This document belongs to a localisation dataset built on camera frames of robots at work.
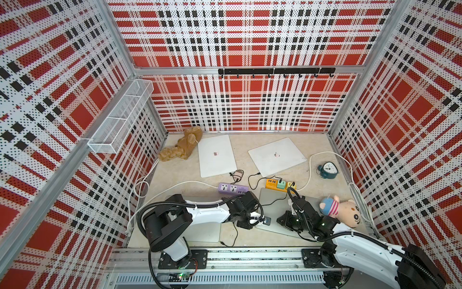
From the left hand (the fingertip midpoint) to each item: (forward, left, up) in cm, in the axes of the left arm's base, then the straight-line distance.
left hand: (253, 214), depth 86 cm
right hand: (-3, -12, +2) cm, 12 cm away
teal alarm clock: (+23, -43, +3) cm, 49 cm away
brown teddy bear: (+37, +39, +8) cm, 55 cm away
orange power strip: (+15, -10, +3) cm, 18 cm away
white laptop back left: (+35, +21, +1) cm, 40 cm away
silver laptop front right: (+5, -11, +2) cm, 12 cm away
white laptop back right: (+37, -16, -3) cm, 41 cm away
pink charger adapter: (+21, +8, +1) cm, 23 cm away
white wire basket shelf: (+25, +66, +29) cm, 76 cm away
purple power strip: (+13, +11, +2) cm, 17 cm away
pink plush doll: (-1, -42, +6) cm, 43 cm away
